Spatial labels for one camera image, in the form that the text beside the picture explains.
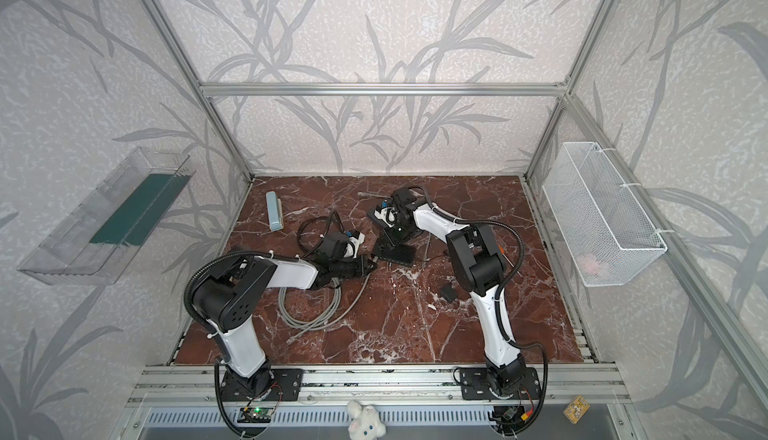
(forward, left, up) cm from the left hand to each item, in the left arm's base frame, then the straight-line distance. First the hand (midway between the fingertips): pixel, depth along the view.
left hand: (380, 258), depth 94 cm
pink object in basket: (-11, -54, +19) cm, 58 cm away
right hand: (+9, -2, 0) cm, 10 cm away
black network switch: (+2, -7, -1) cm, 7 cm away
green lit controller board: (-41, +28, -4) cm, 50 cm away
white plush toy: (-42, +1, +3) cm, 42 cm away
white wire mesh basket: (-10, -49, +33) cm, 60 cm away
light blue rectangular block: (+18, +39, 0) cm, 43 cm away
